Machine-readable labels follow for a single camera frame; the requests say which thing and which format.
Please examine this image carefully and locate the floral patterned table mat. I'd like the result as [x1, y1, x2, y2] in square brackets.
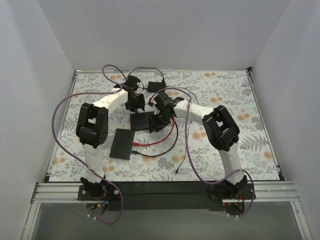
[49, 70, 279, 184]

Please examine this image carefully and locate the thin black power cable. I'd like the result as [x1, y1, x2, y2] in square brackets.
[127, 66, 166, 91]

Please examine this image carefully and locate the red ethernet cable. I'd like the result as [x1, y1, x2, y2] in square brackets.
[132, 117, 176, 147]

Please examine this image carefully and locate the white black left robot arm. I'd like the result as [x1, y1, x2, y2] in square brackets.
[76, 75, 146, 200]

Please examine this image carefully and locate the black network switch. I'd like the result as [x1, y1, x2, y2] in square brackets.
[109, 128, 135, 161]

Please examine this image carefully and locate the black power adapter box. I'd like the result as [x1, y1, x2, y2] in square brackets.
[147, 81, 166, 93]

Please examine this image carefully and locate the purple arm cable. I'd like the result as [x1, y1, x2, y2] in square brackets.
[51, 64, 125, 224]
[149, 86, 256, 219]

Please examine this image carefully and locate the black ethernet cable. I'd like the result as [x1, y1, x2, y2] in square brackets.
[131, 117, 179, 158]

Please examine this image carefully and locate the aluminium frame rail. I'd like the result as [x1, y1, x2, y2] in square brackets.
[31, 181, 300, 203]

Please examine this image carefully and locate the black square plate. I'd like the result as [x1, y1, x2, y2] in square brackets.
[130, 111, 154, 131]

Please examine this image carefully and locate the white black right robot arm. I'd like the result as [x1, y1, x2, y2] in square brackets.
[147, 90, 250, 198]

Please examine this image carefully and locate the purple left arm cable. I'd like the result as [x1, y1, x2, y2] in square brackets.
[51, 64, 125, 224]

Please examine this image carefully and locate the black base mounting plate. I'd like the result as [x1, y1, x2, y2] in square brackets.
[77, 183, 257, 212]

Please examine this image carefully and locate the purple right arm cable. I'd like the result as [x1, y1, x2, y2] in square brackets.
[149, 86, 256, 219]

